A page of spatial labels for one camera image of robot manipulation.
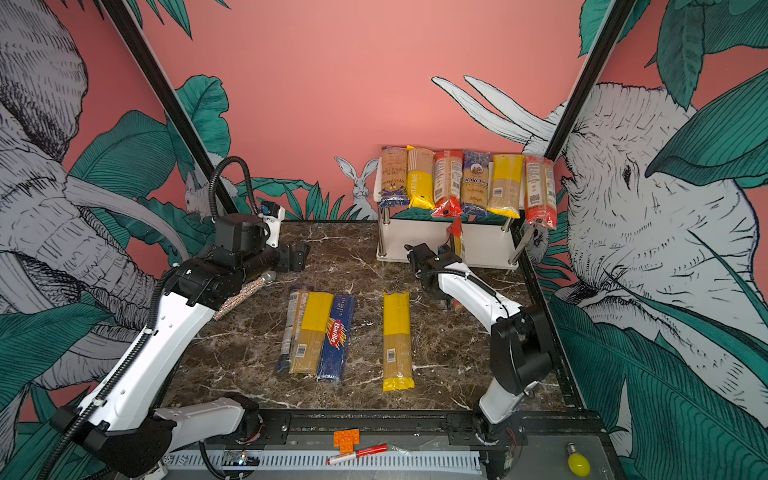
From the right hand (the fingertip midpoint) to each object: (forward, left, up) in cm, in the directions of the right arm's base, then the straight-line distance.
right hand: (457, 283), depth 86 cm
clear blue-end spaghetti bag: (-11, +50, -11) cm, 53 cm away
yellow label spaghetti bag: (-5, +44, -10) cm, 45 cm away
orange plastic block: (-38, +30, -12) cm, 50 cm away
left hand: (-1, +43, +21) cm, 48 cm away
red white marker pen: (-40, +27, -12) cm, 50 cm away
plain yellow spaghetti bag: (-13, +18, -13) cm, 25 cm away
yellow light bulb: (-42, -24, -11) cm, 50 cm away
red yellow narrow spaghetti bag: (+13, 0, +8) cm, 16 cm away
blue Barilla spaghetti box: (-13, +35, -10) cm, 39 cm away
